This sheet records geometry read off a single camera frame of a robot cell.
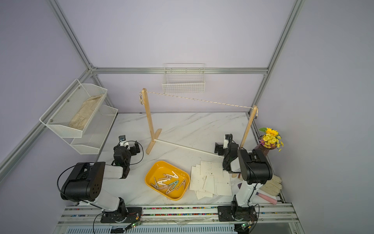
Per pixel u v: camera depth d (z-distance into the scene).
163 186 0.81
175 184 0.82
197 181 0.84
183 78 0.93
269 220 0.74
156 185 0.82
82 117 0.77
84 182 0.46
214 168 0.89
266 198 0.78
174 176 0.86
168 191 0.80
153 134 0.96
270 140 0.75
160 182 0.84
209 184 0.84
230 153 0.77
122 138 0.80
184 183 0.83
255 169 0.49
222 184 0.84
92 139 0.90
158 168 0.88
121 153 0.73
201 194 0.80
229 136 0.82
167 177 0.86
